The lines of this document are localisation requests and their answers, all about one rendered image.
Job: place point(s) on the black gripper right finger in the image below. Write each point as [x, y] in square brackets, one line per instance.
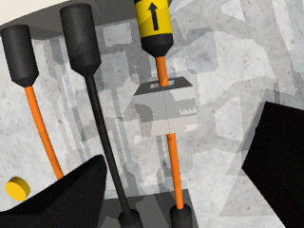
[284, 151]

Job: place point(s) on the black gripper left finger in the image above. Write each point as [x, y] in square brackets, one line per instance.
[74, 201]

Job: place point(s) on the yellow short cylinder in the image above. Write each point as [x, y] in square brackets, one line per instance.
[18, 188]

